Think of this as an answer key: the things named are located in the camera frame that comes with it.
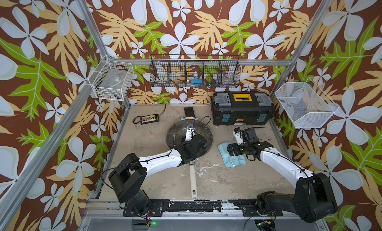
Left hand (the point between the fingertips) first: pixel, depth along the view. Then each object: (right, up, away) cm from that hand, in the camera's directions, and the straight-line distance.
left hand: (192, 135), depth 86 cm
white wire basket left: (-47, +32, -1) cm, 57 cm away
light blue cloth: (+23, -16, +1) cm, 28 cm away
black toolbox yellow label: (+33, +17, +12) cm, 39 cm away
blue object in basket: (+3, +34, +9) cm, 35 cm away
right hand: (+25, -7, +3) cm, 26 cm away
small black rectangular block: (-2, +15, +24) cm, 29 cm away
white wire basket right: (+64, +17, -4) cm, 66 cm away
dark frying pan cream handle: (0, -18, -9) cm, 20 cm away
